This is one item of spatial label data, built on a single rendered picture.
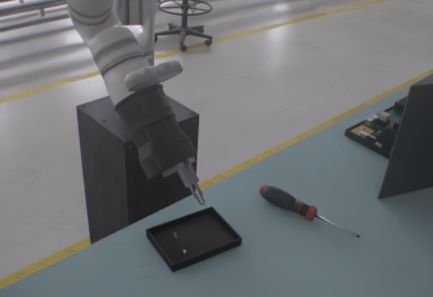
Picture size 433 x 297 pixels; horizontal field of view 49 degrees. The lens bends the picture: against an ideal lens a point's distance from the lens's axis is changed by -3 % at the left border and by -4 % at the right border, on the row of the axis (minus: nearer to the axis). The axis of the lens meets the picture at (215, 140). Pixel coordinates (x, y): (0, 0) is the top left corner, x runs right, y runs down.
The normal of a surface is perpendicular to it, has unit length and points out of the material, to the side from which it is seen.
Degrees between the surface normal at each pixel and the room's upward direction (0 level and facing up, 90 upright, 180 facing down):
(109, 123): 0
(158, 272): 0
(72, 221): 0
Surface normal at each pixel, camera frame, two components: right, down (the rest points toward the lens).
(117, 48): 0.17, -0.13
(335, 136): 0.07, -0.85
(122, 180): -0.73, 0.32
